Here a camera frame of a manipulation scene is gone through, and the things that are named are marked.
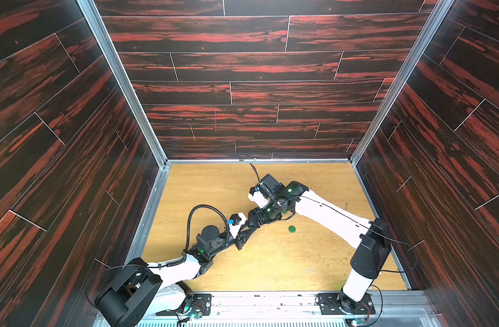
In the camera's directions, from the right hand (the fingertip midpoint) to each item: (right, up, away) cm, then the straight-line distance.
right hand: (259, 219), depth 80 cm
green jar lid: (+16, -7, +13) cm, 22 cm away
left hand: (-2, -2, -3) cm, 4 cm away
